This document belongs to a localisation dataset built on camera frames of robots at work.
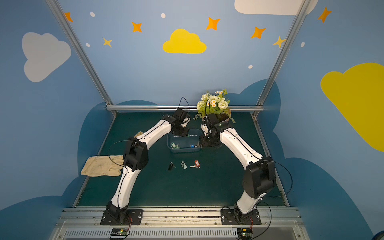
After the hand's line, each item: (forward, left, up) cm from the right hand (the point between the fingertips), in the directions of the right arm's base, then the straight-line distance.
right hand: (206, 142), depth 86 cm
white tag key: (-8, +14, -15) cm, 22 cm away
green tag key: (+4, +22, -14) cm, 26 cm away
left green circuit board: (-45, +41, -16) cm, 63 cm away
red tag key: (-8, +5, -15) cm, 17 cm away
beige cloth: (-12, +63, -14) cm, 66 cm away
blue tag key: (+6, +9, -15) cm, 18 cm away
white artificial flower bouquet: (+13, -3, +19) cm, 23 cm away
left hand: (+13, +14, -7) cm, 20 cm away
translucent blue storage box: (+9, +11, -16) cm, 21 cm away
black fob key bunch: (-9, +21, -15) cm, 27 cm away
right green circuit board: (-41, -21, -18) cm, 50 cm away
